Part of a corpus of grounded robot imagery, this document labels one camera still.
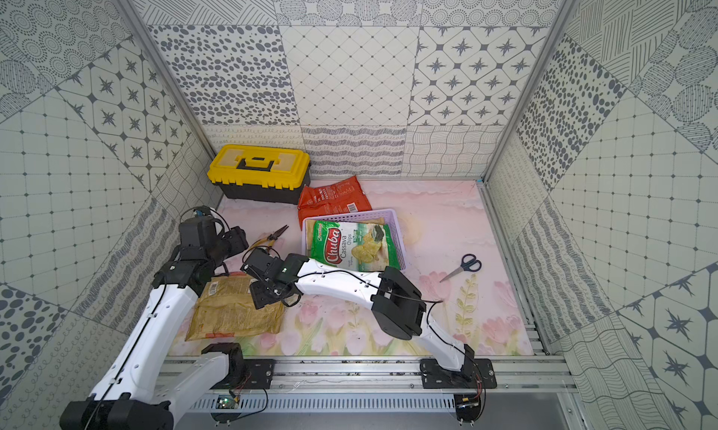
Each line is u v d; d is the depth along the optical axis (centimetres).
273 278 60
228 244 70
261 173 102
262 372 75
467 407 73
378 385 73
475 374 66
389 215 102
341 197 113
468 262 96
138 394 39
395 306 49
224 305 83
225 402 71
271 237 101
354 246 93
